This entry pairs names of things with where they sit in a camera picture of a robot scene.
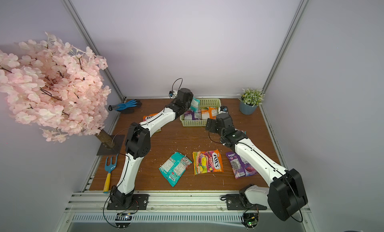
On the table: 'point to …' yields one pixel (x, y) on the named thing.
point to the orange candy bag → (209, 112)
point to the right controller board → (250, 220)
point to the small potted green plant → (250, 98)
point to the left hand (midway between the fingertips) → (195, 91)
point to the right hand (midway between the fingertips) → (215, 118)
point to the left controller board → (123, 220)
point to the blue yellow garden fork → (109, 168)
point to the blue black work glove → (122, 106)
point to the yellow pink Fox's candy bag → (207, 161)
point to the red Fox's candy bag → (146, 117)
